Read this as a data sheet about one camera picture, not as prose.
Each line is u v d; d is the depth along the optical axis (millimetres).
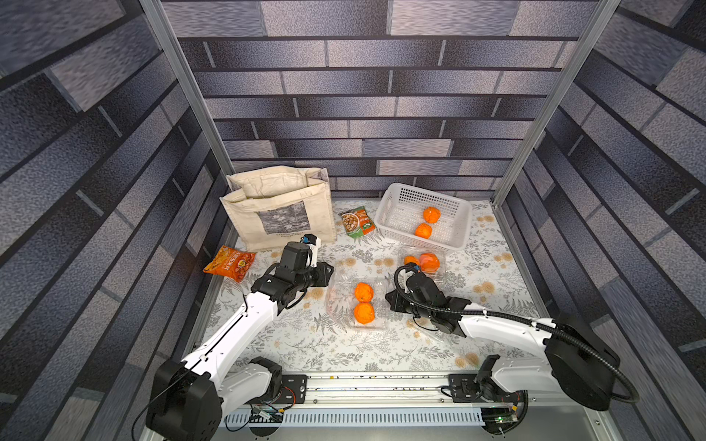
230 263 950
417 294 653
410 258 945
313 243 731
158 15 697
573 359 416
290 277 610
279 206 860
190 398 387
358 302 878
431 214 1073
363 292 871
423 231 1032
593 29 725
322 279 711
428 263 923
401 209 1172
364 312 826
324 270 711
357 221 1101
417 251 1034
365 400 728
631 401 384
